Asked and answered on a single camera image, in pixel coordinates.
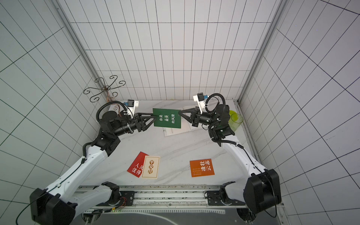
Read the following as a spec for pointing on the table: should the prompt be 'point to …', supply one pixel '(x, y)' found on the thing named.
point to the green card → (167, 118)
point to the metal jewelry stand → (107, 89)
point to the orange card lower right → (201, 168)
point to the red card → (136, 167)
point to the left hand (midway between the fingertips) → (153, 118)
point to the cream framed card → (151, 167)
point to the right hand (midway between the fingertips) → (181, 112)
